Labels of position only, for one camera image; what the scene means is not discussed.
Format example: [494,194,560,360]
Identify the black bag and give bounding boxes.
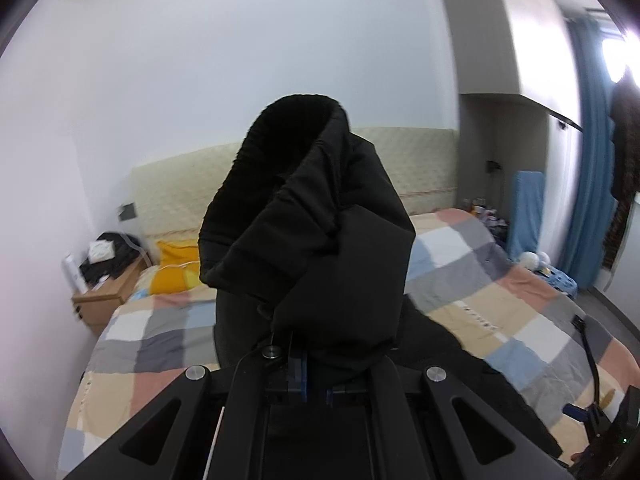
[80,232,144,282]

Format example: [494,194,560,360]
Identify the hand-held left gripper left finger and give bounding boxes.
[65,335,309,480]

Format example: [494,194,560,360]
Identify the checked patchwork duvet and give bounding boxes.
[57,207,633,480]

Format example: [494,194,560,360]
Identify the white bottle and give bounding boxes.
[62,253,87,294]

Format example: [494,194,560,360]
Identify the cream quilted headboard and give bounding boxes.
[131,127,459,261]

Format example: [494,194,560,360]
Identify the yellow pillow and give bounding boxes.
[150,241,205,295]

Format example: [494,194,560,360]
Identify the blue plastic basket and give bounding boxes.
[534,265,579,297]

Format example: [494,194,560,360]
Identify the wooden nightstand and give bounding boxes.
[71,255,151,337]

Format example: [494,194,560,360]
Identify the small items on bedside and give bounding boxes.
[462,198,509,227]

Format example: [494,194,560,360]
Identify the blue curtain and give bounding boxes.
[556,14,620,292]

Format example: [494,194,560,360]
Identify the black puffer jacket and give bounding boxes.
[198,94,562,461]

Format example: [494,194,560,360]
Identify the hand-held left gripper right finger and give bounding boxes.
[325,355,576,480]

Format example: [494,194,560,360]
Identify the brown patterned hanging cloth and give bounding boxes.
[602,199,632,272]

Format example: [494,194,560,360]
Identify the blue towel on chair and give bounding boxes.
[505,170,546,262]

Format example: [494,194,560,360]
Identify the grey white wardrobe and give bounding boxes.
[432,0,585,133]

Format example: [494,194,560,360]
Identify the dark hanging clothes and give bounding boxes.
[607,62,640,202]

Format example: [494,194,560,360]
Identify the white charging cable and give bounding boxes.
[132,242,201,271]

